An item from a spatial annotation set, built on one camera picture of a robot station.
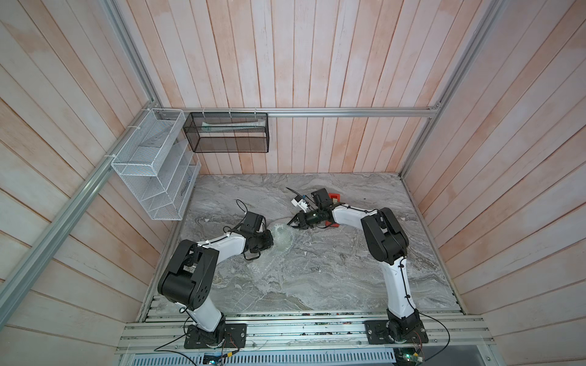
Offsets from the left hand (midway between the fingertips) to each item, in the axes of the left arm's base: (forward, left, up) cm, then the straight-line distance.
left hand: (272, 244), depth 94 cm
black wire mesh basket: (+45, +23, +24) cm, 56 cm away
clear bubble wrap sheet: (-7, 0, +6) cm, 9 cm away
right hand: (+7, -7, +4) cm, 10 cm away
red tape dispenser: (+20, -29, +6) cm, 36 cm away
